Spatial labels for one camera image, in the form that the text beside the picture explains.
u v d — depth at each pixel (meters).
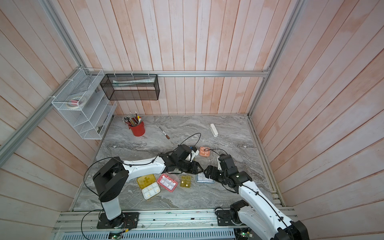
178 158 0.67
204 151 0.97
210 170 0.74
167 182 0.86
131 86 0.91
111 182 0.46
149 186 0.84
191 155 0.70
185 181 0.85
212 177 0.72
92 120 0.80
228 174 0.62
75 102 0.73
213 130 1.07
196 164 0.76
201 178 0.88
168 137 1.07
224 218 0.73
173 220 0.75
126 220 0.73
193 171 0.73
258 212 0.48
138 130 1.04
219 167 0.67
